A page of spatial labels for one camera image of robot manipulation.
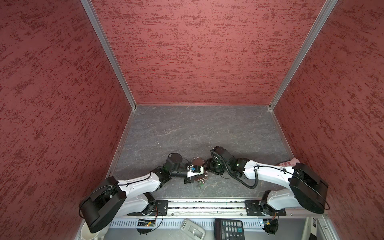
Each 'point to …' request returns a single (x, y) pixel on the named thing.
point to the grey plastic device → (193, 230)
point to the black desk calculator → (228, 229)
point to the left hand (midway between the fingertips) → (202, 174)
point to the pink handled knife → (292, 162)
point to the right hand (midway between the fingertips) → (203, 171)
